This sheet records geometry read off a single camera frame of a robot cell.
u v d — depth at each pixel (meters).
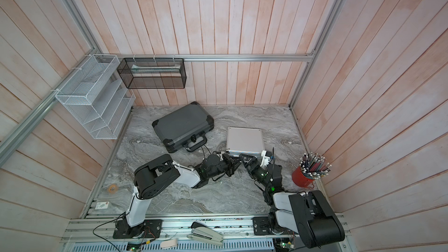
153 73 1.05
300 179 0.78
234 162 0.81
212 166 0.70
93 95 0.73
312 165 0.77
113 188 0.84
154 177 0.53
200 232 0.71
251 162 0.76
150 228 0.73
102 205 0.78
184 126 0.98
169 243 0.69
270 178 0.65
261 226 0.73
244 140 0.98
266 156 0.80
